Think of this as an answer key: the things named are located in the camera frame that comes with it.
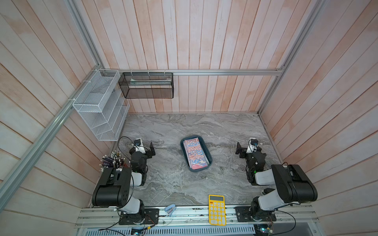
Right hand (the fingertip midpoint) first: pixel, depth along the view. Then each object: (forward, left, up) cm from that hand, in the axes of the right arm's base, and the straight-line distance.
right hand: (246, 142), depth 91 cm
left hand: (-3, +64, 0) cm, 64 cm away
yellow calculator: (-37, +21, -8) cm, 44 cm away
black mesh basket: (+37, +67, +17) cm, 78 cm away
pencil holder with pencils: (-19, +75, +10) cm, 78 cm away
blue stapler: (-38, +46, -7) cm, 59 cm away
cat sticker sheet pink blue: (-6, +32, -5) cm, 33 cm away
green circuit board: (-45, -1, -10) cm, 46 cm away
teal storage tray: (-4, +25, -6) cm, 26 cm away
